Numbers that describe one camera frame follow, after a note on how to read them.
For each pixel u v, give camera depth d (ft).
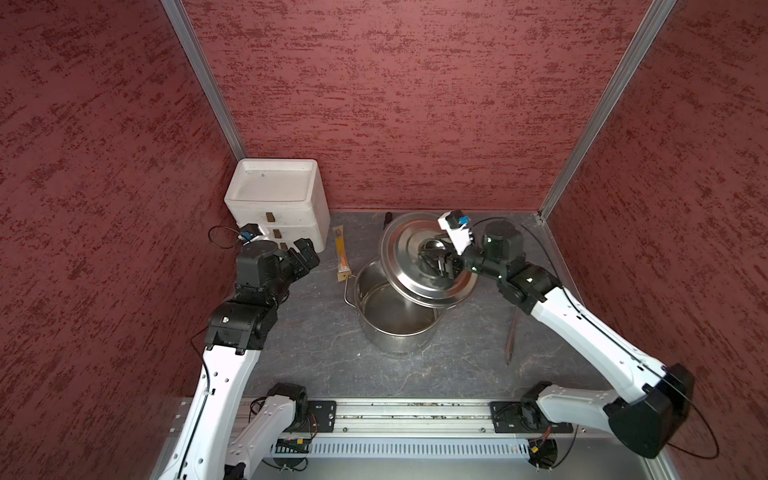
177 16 2.33
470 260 2.00
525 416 2.16
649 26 2.38
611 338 1.43
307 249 2.14
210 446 1.20
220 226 3.06
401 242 1.71
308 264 1.97
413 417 2.48
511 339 2.81
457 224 1.93
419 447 2.55
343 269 3.35
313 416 2.40
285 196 3.01
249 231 1.81
